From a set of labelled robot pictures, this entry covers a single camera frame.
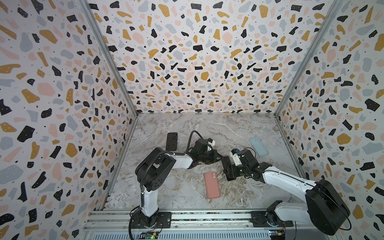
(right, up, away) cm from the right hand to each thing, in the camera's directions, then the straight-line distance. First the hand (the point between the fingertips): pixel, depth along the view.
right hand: (226, 167), depth 86 cm
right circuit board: (+23, -28, -14) cm, 39 cm away
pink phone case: (-8, -10, 0) cm, 13 cm away
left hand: (-1, +6, +1) cm, 6 cm away
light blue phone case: (+25, +11, +18) cm, 33 cm away
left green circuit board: (-38, -28, -16) cm, 49 cm away
